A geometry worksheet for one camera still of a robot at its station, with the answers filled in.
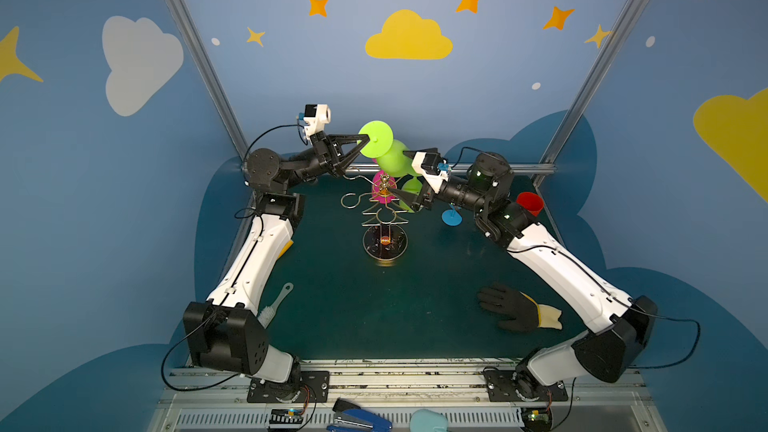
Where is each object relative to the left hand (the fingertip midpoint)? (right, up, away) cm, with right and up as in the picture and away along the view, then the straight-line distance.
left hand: (366, 139), depth 56 cm
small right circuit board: (+41, -66, +17) cm, 80 cm away
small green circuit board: (-20, -65, +17) cm, 70 cm away
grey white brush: (-30, -43, +29) cm, 61 cm away
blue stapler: (-5, -63, +13) cm, 64 cm away
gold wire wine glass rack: (+3, -23, +43) cm, 49 cm away
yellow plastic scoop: (-31, -28, +45) cm, 61 cm away
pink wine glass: (+2, -7, +23) cm, 24 cm away
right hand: (+8, -3, +7) cm, 11 cm away
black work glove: (+42, -44, +30) cm, 68 cm away
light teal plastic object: (+13, -64, +15) cm, 67 cm away
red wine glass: (+62, -11, +60) cm, 87 cm away
